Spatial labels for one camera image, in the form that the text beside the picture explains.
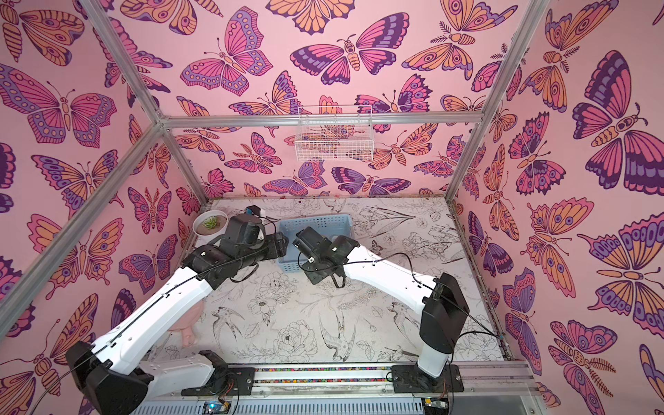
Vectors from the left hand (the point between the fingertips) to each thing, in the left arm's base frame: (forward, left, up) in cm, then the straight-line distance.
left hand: (283, 239), depth 76 cm
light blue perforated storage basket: (+24, -11, -23) cm, 35 cm away
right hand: (-6, -8, -9) cm, 13 cm away
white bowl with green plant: (+17, +32, -13) cm, 39 cm away
